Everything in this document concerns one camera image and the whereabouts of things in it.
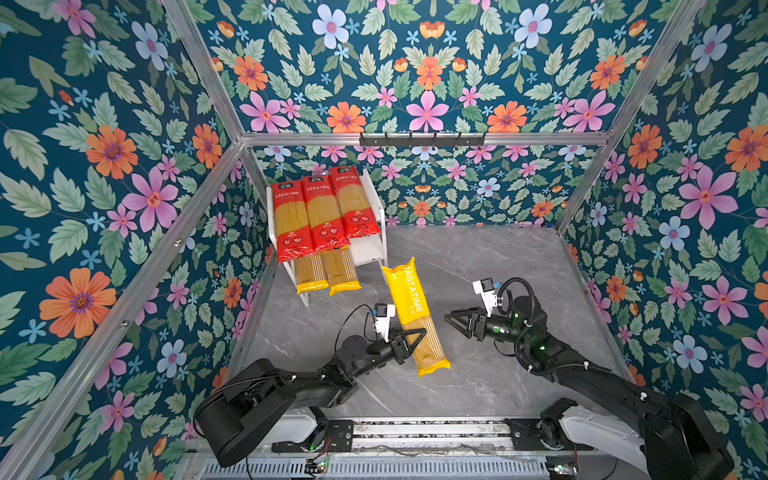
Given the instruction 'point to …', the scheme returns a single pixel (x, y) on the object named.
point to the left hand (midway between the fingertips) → (427, 330)
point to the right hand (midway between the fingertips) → (449, 316)
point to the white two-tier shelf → (372, 249)
